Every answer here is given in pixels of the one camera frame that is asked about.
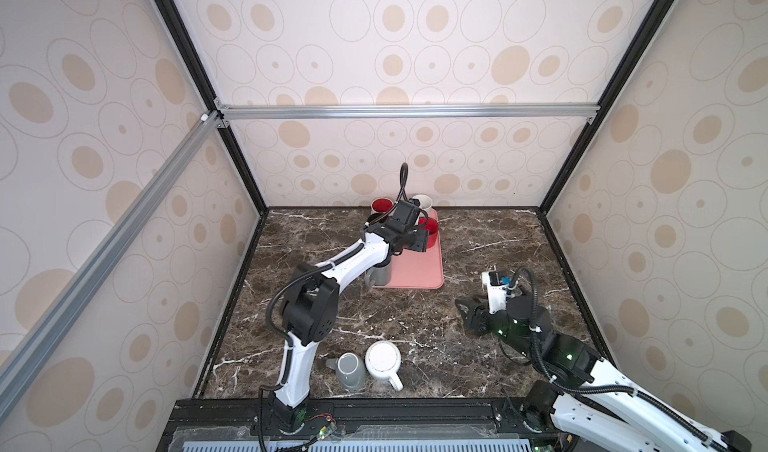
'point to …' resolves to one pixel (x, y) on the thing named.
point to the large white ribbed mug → (383, 359)
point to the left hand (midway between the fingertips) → (428, 231)
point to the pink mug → (425, 201)
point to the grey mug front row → (350, 371)
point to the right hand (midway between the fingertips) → (465, 299)
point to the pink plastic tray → (414, 269)
